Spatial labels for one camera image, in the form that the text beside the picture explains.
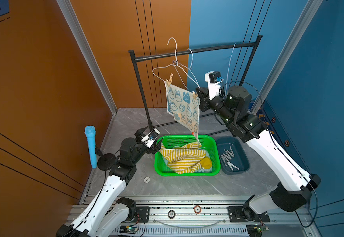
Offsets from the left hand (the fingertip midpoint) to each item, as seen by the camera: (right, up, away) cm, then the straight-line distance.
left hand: (153, 130), depth 75 cm
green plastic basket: (+33, -9, +17) cm, 38 cm away
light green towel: (+31, -24, +12) cm, 41 cm away
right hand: (+21, +18, -15) cm, 32 cm away
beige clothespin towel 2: (+42, -18, +17) cm, 48 cm away
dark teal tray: (+48, -19, +17) cm, 54 cm away
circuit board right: (+50, -48, -5) cm, 70 cm away
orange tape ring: (+23, -41, 0) cm, 47 cm away
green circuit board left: (-11, -48, -4) cm, 49 cm away
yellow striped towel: (+18, -16, +4) cm, 24 cm away
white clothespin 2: (+47, -15, +19) cm, 53 cm away
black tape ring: (+10, -42, -1) cm, 44 cm away
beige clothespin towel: (+46, -22, +14) cm, 53 cm away
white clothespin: (+45, -17, +18) cm, 51 cm away
